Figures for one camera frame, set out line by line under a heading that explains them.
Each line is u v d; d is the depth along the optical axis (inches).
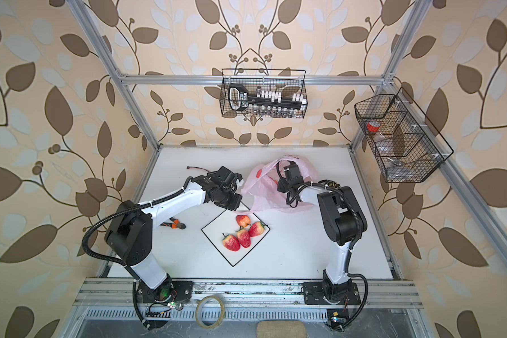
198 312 26.7
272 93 32.1
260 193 35.2
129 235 18.1
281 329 25.7
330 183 40.1
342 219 20.4
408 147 28.8
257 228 33.3
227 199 29.5
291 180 31.1
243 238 32.5
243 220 34.8
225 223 36.0
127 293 29.9
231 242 32.3
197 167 44.0
